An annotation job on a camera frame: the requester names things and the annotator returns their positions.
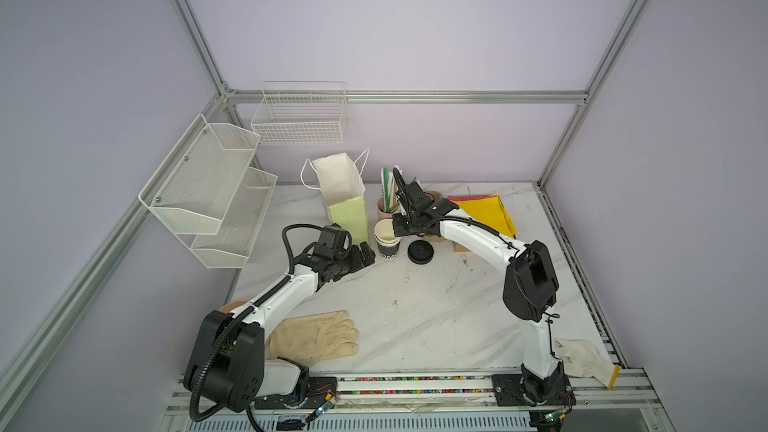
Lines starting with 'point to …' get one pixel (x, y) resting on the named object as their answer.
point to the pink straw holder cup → (381, 214)
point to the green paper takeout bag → (342, 192)
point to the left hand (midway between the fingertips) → (362, 261)
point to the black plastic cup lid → (420, 251)
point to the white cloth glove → (582, 359)
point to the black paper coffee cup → (386, 239)
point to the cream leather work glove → (310, 338)
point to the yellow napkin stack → (487, 209)
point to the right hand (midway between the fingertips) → (395, 224)
